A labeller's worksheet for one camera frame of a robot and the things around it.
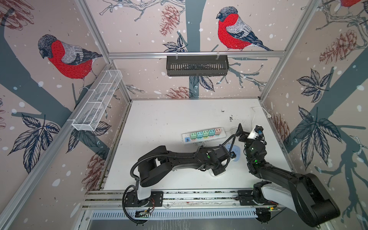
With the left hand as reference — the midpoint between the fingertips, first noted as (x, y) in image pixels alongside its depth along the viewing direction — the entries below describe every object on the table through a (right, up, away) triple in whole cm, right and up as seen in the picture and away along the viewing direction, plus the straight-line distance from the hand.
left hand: (221, 169), depth 80 cm
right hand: (+16, +24, +2) cm, 29 cm away
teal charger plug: (-3, +19, +12) cm, 23 cm away
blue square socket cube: (+11, +9, +7) cm, 16 cm away
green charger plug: (-7, +19, +12) cm, 24 cm away
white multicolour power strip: (-20, +14, +14) cm, 28 cm away
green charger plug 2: (-15, +17, +12) cm, 26 cm away
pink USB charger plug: (+1, +20, +12) cm, 24 cm away
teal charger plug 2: (-11, +18, +11) cm, 24 cm away
